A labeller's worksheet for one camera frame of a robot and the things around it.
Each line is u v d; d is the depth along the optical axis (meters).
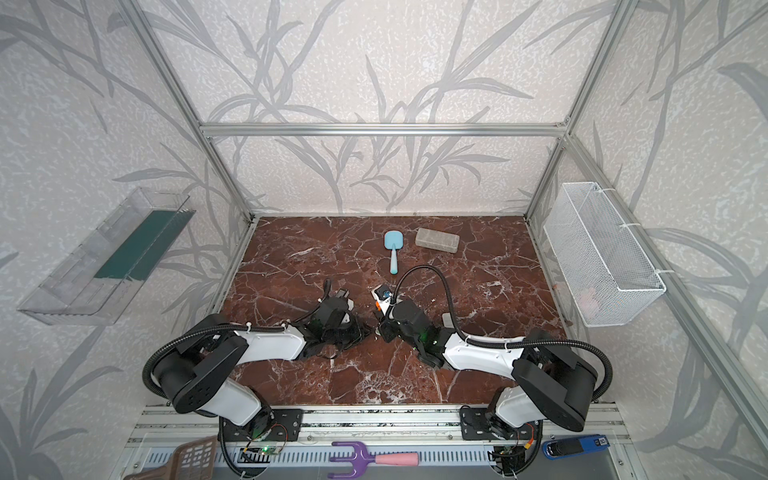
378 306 0.71
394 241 1.12
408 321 0.62
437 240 1.09
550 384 0.43
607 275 0.61
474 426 0.73
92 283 0.64
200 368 0.45
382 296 0.71
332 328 0.74
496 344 0.51
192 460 0.69
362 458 0.69
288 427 0.73
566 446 0.67
